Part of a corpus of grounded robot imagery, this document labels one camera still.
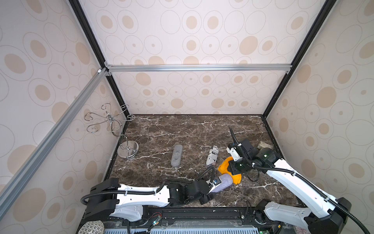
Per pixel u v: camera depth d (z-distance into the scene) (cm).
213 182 60
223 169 74
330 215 38
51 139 54
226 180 71
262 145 98
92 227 69
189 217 75
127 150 97
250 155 55
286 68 92
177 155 94
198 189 52
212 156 92
